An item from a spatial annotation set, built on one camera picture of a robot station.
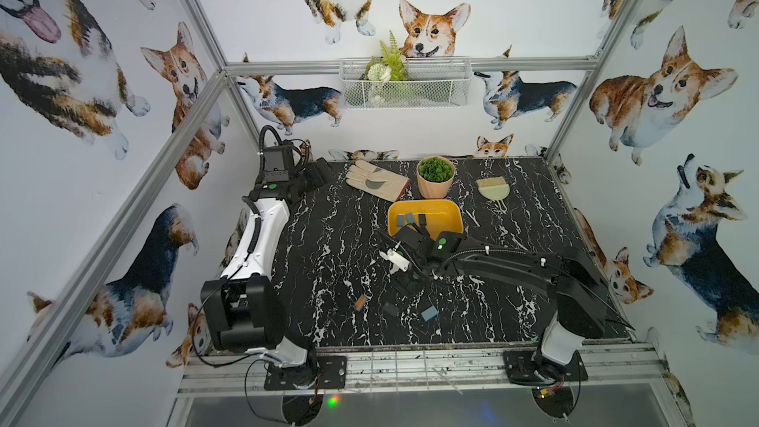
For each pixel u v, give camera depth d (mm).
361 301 850
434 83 923
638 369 750
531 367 718
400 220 1033
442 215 1040
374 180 1137
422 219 1025
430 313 829
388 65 819
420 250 623
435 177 1029
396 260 723
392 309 838
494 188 1135
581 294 463
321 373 731
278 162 628
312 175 749
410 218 1035
